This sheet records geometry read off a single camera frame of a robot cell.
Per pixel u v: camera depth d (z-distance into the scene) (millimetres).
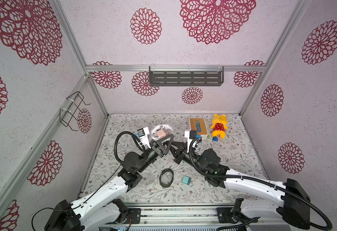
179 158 565
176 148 609
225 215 723
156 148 565
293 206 390
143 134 584
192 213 760
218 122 1062
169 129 659
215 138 1052
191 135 565
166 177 873
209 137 1054
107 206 604
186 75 942
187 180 834
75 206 419
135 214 741
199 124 1093
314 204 422
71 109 781
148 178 874
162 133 633
